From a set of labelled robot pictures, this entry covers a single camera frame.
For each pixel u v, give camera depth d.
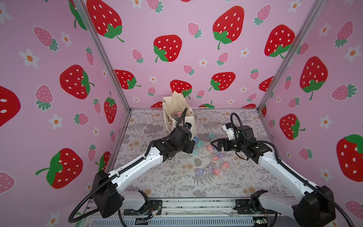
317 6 0.69
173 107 1.04
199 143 0.95
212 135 1.01
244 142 0.61
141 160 0.47
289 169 0.47
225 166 0.86
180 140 0.58
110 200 0.38
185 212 0.73
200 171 0.84
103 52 0.85
